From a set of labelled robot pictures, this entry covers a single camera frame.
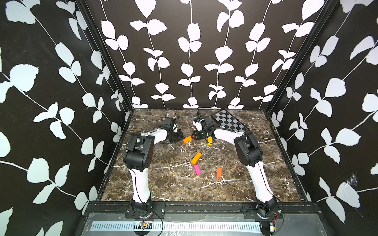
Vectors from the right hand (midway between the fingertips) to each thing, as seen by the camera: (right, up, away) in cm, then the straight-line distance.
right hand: (191, 134), depth 102 cm
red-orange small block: (+17, -22, -14) cm, 31 cm away
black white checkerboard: (+28, +10, +8) cm, 31 cm away
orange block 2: (+3, -14, -9) cm, 17 cm away
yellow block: (+12, -3, -6) cm, 14 cm away
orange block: (-3, -3, -1) cm, 4 cm away
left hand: (-4, 0, -2) cm, 5 cm away
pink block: (+4, -20, -14) cm, 25 cm away
